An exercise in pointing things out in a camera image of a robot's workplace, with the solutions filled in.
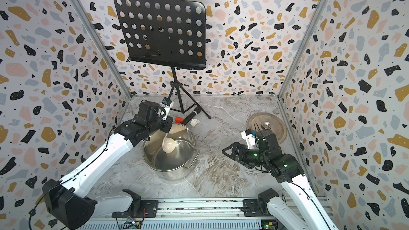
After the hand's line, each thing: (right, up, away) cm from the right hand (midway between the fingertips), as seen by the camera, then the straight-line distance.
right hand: (228, 156), depth 66 cm
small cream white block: (-19, +11, +37) cm, 43 cm away
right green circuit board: (+19, -32, +5) cm, 38 cm away
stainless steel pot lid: (+30, +11, +40) cm, 51 cm away
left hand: (-26, +16, +12) cm, 33 cm away
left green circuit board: (-43, -33, +6) cm, 55 cm away
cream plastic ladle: (-32, 0, +25) cm, 40 cm away
